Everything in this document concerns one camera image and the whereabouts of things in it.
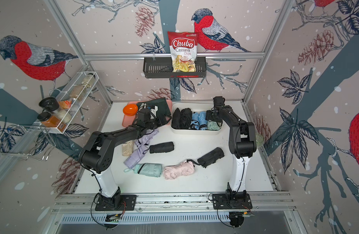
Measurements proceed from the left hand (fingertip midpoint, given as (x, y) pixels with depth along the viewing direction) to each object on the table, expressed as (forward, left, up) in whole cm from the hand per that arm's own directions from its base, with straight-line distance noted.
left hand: (170, 116), depth 93 cm
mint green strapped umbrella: (-30, +11, -11) cm, 34 cm away
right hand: (+7, -27, -8) cm, 29 cm away
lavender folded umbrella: (-20, +19, -11) cm, 30 cm away
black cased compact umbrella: (-17, +5, -10) cm, 21 cm away
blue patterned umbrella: (+2, -17, -8) cm, 19 cm away
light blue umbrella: (+2, -22, -9) cm, 24 cm away
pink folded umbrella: (-31, -10, -8) cm, 33 cm away
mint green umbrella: (-2, -29, -8) cm, 30 cm away
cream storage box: (+19, -19, -12) cm, 29 cm away
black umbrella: (+5, -4, -9) cm, 11 cm away
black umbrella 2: (+3, -10, -6) cm, 12 cm away
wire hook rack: (-29, +57, +22) cm, 68 cm away
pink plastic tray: (+7, +34, -14) cm, 37 cm away
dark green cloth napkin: (+26, +10, -15) cm, 31 cm away
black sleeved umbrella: (-24, -25, -11) cm, 36 cm away
